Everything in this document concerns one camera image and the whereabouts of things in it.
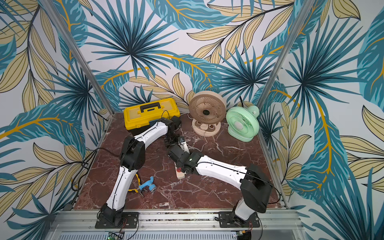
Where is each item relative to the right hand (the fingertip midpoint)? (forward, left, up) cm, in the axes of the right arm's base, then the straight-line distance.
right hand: (183, 155), depth 83 cm
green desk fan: (+14, -35, +9) cm, 39 cm away
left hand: (+11, +5, -11) cm, 16 cm away
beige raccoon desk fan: (+24, -15, +12) cm, 31 cm away
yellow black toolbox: (+23, +28, +6) cm, 37 cm away
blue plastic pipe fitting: (-12, +19, -10) cm, 25 cm away
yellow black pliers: (-15, +25, -10) cm, 31 cm away
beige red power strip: (-7, +2, -10) cm, 12 cm away
